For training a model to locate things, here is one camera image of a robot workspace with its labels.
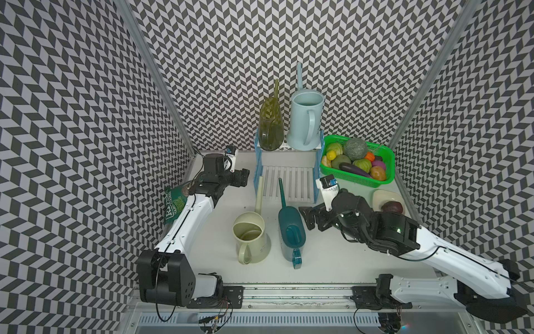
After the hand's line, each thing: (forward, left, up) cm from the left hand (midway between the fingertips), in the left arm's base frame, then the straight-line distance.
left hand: (238, 170), depth 83 cm
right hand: (-21, -27, +7) cm, 35 cm away
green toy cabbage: (+14, -58, -12) cm, 61 cm away
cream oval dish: (-1, -64, -19) cm, 67 cm away
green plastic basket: (+11, -53, -18) cm, 57 cm away
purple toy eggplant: (+13, -51, -14) cm, 55 cm away
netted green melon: (+20, -55, -8) cm, 59 cm away
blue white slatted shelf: (+15, -28, -20) cm, 38 cm away
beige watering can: (-18, -4, -17) cm, 26 cm away
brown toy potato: (+9, -64, -13) cm, 66 cm away
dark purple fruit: (-7, -67, -17) cm, 70 cm away
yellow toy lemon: (+19, -43, -12) cm, 49 cm away
